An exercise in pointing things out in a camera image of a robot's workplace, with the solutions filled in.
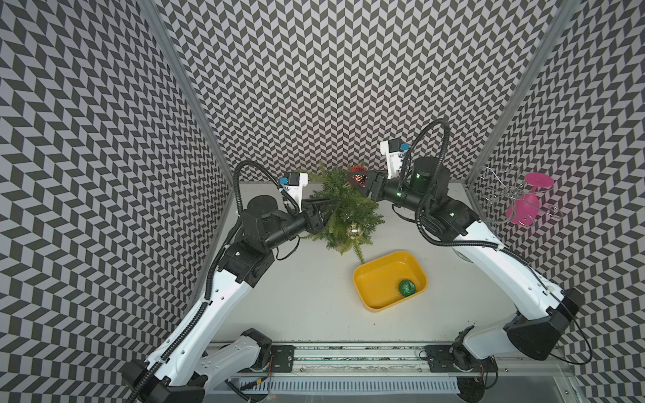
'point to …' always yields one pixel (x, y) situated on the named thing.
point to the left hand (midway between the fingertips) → (334, 205)
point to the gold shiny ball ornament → (353, 231)
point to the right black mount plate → (439, 358)
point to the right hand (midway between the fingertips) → (353, 180)
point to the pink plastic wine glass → (522, 209)
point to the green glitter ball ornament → (406, 288)
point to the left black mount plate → (283, 358)
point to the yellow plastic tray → (378, 280)
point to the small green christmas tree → (356, 216)
